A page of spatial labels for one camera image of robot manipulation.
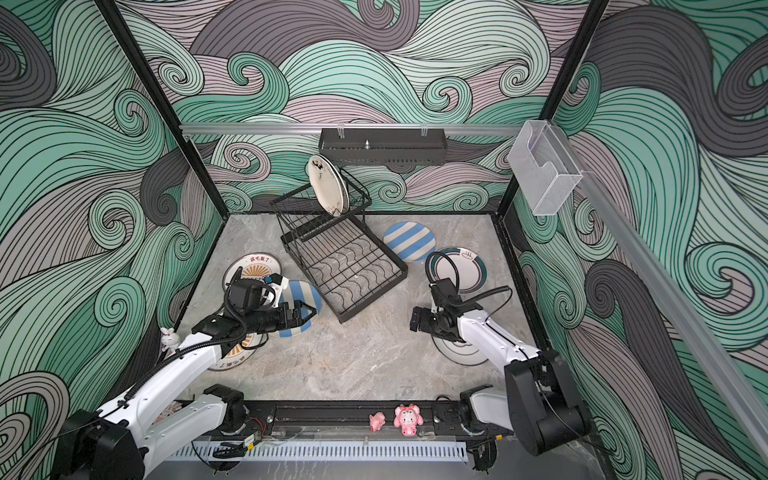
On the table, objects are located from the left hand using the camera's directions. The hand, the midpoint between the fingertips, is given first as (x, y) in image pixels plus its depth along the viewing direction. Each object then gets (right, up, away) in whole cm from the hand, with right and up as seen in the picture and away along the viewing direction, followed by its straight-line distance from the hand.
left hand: (306, 312), depth 81 cm
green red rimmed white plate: (+53, +10, +23) cm, 58 cm away
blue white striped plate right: (+33, +19, +30) cm, 49 cm away
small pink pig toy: (+19, -24, -9) cm, 32 cm away
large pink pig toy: (+27, -23, -9) cm, 37 cm away
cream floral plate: (+5, +36, +4) cm, 36 cm away
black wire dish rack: (+10, +12, +22) cm, 27 cm away
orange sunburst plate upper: (-24, +11, +23) cm, 35 cm away
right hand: (+34, -6, +7) cm, 35 cm away
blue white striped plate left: (-4, +2, +16) cm, 17 cm away
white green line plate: (+45, -13, +3) cm, 46 cm away
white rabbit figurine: (-37, -8, -1) cm, 38 cm away
